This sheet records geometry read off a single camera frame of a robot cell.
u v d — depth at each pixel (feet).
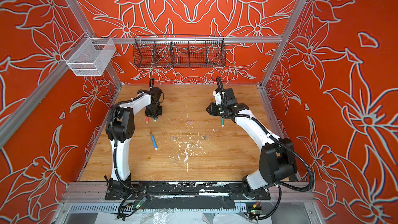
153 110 2.83
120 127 1.89
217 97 2.55
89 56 3.01
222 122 3.19
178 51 3.30
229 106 2.13
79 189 2.47
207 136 3.03
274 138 1.45
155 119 3.27
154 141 2.94
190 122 3.20
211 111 2.43
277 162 1.40
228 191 2.42
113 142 1.94
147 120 3.21
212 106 2.43
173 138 3.00
